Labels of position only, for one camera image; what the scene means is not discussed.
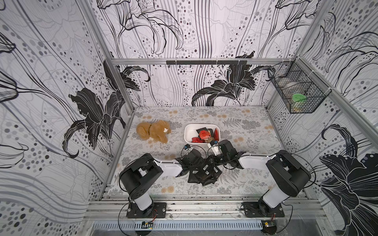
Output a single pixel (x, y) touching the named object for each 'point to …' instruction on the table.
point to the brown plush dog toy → (158, 131)
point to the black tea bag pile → (206, 174)
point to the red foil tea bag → (197, 140)
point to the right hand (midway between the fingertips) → (206, 160)
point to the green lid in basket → (298, 97)
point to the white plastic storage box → (190, 132)
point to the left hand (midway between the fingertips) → (203, 162)
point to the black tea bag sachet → (210, 131)
